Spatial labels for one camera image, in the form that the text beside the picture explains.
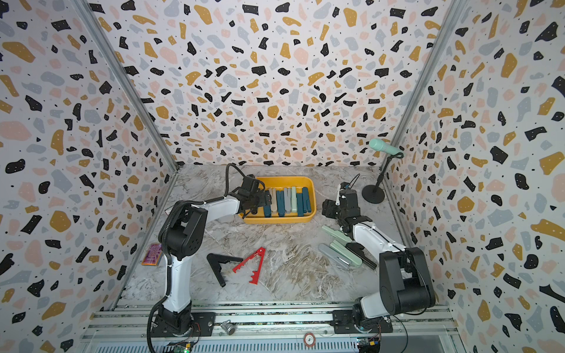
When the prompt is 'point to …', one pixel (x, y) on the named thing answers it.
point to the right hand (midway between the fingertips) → (334, 203)
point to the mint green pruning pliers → (293, 199)
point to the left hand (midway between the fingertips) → (269, 196)
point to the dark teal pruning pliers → (305, 200)
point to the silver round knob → (229, 327)
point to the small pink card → (152, 254)
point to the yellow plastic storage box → (279, 183)
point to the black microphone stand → (374, 193)
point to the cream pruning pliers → (274, 206)
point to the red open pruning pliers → (256, 273)
